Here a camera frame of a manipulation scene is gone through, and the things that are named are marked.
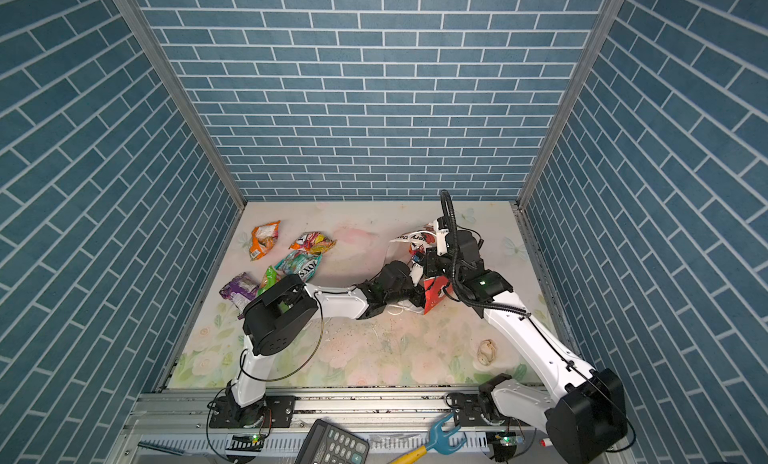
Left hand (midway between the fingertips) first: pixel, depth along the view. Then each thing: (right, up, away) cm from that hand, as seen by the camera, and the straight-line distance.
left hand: (434, 285), depth 90 cm
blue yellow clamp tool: (-1, -33, -21) cm, 39 cm away
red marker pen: (+24, -33, -20) cm, 45 cm away
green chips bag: (-46, +3, -9) cm, 47 cm away
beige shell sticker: (+14, -18, -5) cm, 24 cm away
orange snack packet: (-59, +14, +14) cm, 62 cm away
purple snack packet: (-59, -2, -1) cm, 59 cm away
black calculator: (-27, -32, -22) cm, 48 cm away
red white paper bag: (-6, +11, +9) cm, 16 cm away
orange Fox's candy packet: (-41, +12, +14) cm, 45 cm away
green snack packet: (-41, +5, +7) cm, 42 cm away
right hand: (-4, +12, -10) cm, 16 cm away
